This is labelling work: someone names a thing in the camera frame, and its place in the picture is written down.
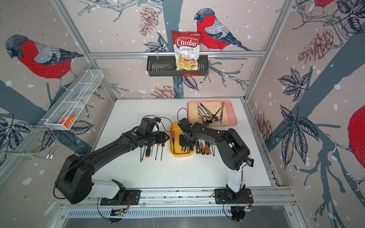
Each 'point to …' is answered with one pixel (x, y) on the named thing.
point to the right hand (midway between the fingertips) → (182, 144)
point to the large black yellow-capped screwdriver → (162, 145)
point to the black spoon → (204, 123)
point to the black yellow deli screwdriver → (140, 147)
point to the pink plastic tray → (232, 118)
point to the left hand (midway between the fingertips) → (169, 135)
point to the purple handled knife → (221, 113)
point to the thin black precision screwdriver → (210, 150)
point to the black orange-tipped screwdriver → (148, 152)
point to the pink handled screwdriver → (173, 136)
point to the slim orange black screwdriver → (202, 149)
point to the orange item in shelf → (67, 120)
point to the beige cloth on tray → (211, 113)
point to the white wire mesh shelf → (69, 109)
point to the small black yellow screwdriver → (212, 149)
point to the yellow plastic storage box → (178, 153)
